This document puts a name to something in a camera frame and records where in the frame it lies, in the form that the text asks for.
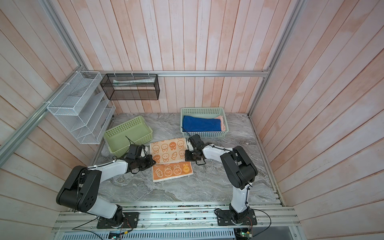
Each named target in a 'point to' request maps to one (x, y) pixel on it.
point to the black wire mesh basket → (131, 86)
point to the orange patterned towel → (170, 155)
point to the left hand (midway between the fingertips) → (156, 164)
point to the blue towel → (196, 123)
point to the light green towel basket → (118, 138)
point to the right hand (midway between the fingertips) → (185, 157)
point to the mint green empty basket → (209, 112)
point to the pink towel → (223, 126)
